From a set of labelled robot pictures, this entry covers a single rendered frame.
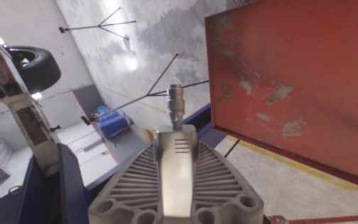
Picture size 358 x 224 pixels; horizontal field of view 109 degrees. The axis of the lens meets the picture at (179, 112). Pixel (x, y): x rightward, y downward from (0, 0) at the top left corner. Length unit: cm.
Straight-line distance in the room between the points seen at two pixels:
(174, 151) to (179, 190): 5
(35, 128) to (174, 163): 83
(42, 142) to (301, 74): 103
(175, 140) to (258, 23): 40
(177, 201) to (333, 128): 44
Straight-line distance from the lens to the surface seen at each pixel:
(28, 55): 234
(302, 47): 45
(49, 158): 87
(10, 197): 105
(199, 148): 16
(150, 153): 16
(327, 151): 56
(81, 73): 947
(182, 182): 18
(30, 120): 95
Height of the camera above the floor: 129
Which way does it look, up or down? 32 degrees down
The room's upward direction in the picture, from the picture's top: 121 degrees counter-clockwise
